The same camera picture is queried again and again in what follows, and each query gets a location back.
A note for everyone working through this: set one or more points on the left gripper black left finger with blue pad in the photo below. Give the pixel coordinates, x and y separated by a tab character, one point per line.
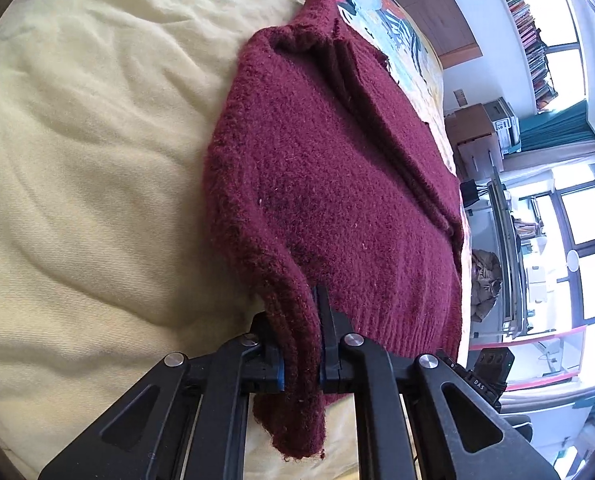
184	419

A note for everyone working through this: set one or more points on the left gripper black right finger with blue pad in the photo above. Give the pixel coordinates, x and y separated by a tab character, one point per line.
416	418

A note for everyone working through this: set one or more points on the dark red knitted sweater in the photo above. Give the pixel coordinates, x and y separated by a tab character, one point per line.
320	172

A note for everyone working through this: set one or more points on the brown jacket on chair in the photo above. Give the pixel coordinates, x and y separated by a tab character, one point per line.
487	278

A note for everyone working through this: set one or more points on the yellow printed duvet cover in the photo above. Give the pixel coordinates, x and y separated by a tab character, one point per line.
106	111

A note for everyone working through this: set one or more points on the brown wooden drawer cabinet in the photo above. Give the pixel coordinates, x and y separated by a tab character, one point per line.
474	140

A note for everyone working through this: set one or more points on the white printer on cabinet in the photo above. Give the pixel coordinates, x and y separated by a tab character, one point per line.
506	124

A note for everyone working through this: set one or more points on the teal curtain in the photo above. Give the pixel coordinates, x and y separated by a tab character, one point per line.
556	128

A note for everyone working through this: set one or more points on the row of books on shelf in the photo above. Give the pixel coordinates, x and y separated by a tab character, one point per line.
535	51

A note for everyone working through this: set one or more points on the wooden bed headboard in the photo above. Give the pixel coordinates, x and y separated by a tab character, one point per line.
447	29

